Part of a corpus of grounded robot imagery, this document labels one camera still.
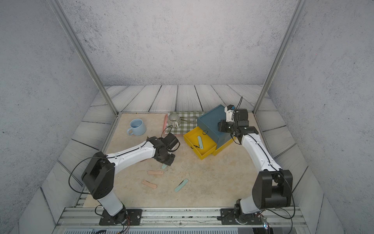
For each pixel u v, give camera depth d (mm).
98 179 450
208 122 849
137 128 1033
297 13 726
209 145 903
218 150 912
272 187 418
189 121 1147
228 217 712
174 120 1131
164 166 845
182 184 839
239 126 637
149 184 845
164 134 1076
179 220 726
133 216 729
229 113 758
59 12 716
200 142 934
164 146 644
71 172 792
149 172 893
